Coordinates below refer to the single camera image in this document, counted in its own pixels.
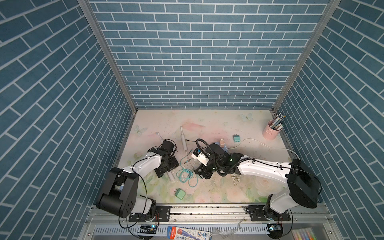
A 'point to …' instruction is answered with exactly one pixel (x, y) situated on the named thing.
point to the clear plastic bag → (224, 234)
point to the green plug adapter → (180, 193)
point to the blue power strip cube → (217, 143)
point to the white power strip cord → (269, 145)
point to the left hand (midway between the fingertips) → (175, 168)
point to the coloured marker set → (304, 234)
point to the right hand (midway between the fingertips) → (197, 172)
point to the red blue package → (179, 233)
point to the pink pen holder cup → (269, 133)
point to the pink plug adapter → (222, 143)
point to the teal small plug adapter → (236, 138)
